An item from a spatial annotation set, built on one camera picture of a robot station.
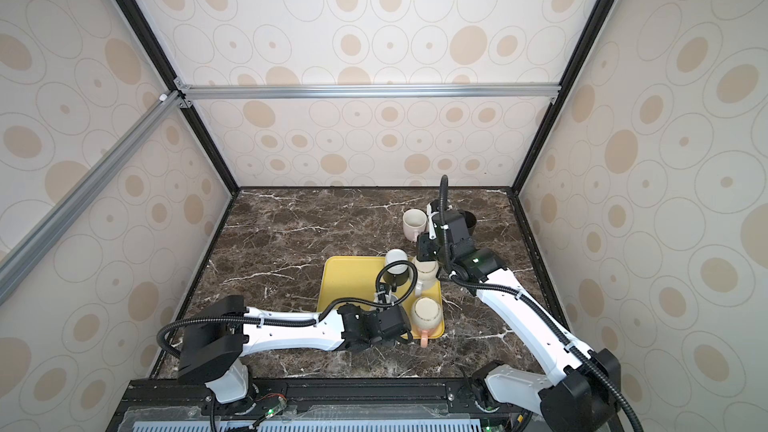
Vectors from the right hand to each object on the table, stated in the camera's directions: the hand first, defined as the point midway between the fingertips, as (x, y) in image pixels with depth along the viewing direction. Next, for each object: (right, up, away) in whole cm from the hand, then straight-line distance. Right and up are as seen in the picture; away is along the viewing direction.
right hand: (422, 237), depth 79 cm
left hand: (-6, -25, +1) cm, 25 cm away
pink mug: (-1, +3, +20) cm, 21 cm away
